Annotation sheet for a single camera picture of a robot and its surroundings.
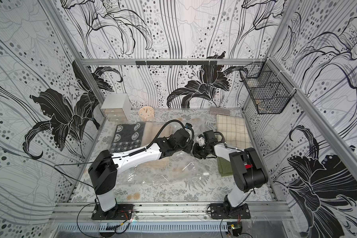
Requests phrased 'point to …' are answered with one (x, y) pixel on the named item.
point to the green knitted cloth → (225, 167)
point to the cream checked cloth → (234, 131)
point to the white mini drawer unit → (116, 107)
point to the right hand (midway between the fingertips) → (191, 151)
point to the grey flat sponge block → (215, 110)
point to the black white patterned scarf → (127, 136)
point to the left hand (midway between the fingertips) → (191, 144)
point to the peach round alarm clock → (146, 113)
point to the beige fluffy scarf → (151, 129)
